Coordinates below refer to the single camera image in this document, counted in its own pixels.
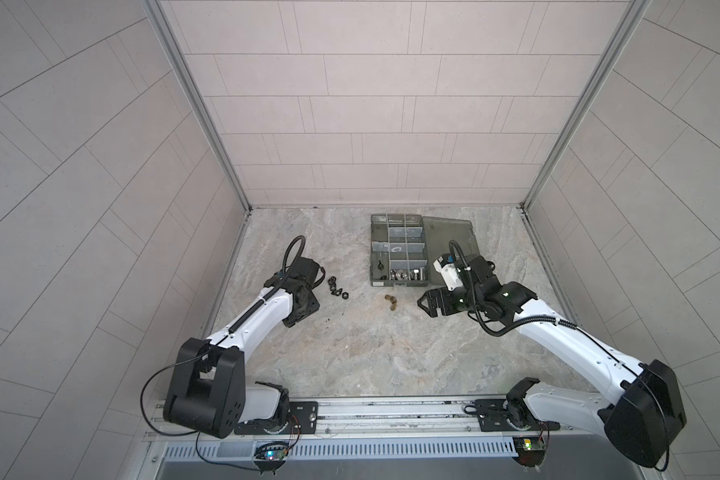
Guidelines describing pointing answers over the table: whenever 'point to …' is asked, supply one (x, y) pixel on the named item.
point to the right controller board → (530, 450)
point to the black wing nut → (337, 292)
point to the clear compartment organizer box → (405, 247)
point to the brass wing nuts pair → (393, 301)
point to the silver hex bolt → (414, 274)
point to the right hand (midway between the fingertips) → (429, 301)
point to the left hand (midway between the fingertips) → (314, 304)
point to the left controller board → (271, 456)
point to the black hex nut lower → (345, 295)
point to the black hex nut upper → (332, 282)
